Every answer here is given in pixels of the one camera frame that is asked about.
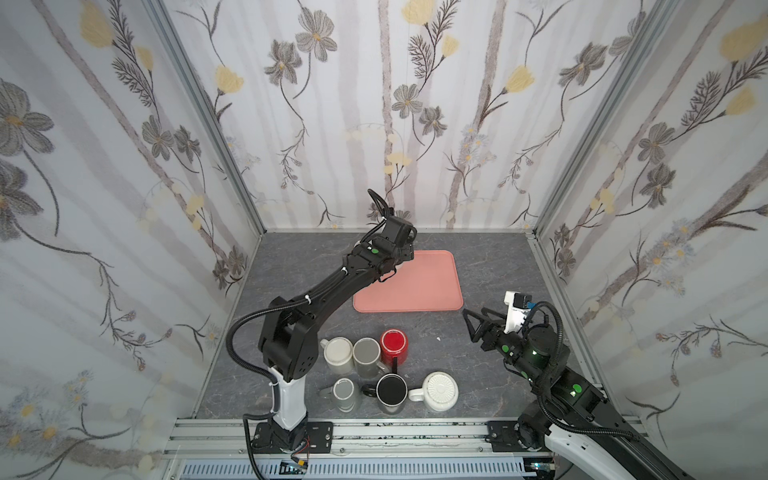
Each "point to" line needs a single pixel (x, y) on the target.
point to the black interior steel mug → (390, 391)
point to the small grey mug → (343, 393)
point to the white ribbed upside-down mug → (439, 393)
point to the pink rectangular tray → (429, 282)
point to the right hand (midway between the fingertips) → (470, 309)
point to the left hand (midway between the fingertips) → (398, 237)
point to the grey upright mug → (366, 354)
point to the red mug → (394, 343)
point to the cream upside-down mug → (338, 355)
